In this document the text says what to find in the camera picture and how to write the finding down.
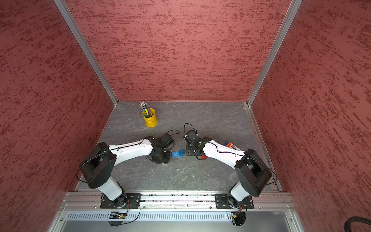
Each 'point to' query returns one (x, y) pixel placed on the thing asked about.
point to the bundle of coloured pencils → (144, 105)
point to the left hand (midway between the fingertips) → (165, 164)
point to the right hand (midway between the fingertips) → (191, 153)
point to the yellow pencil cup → (150, 119)
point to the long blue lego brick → (178, 154)
